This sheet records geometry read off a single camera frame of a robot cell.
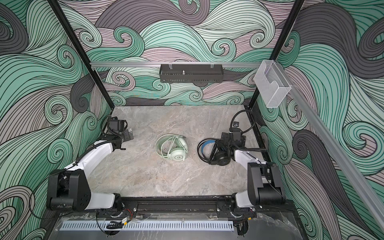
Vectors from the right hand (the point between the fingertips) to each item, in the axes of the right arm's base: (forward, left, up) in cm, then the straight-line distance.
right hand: (233, 134), depth 93 cm
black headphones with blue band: (-9, +15, -7) cm, 18 cm away
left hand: (-3, +69, +5) cm, 69 cm away
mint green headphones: (-9, +39, -1) cm, 40 cm away
